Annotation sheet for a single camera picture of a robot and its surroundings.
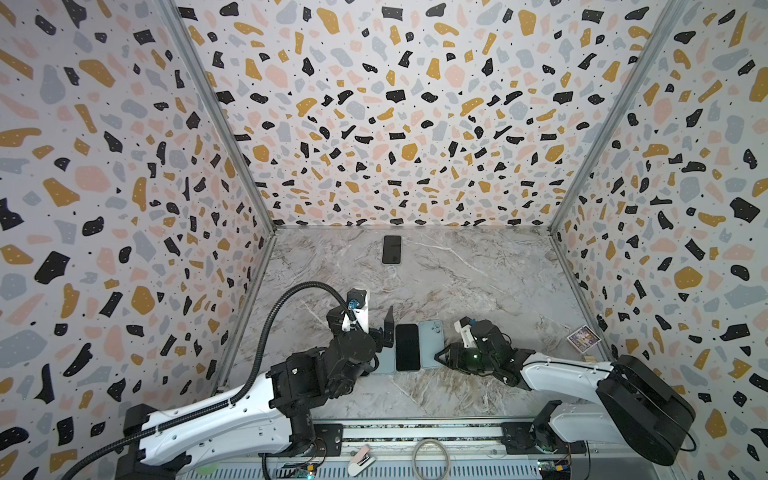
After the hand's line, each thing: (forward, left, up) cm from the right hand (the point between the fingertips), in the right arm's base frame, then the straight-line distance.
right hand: (433, 355), depth 83 cm
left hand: (+2, +15, +24) cm, 29 cm away
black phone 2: (+42, +14, -5) cm, 44 cm away
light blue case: (-1, +13, -2) cm, 13 cm away
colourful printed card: (+7, -46, -4) cm, 47 cm away
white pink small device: (-24, +18, -2) cm, 30 cm away
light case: (+6, 0, -5) cm, 8 cm away
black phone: (+5, +7, -6) cm, 11 cm away
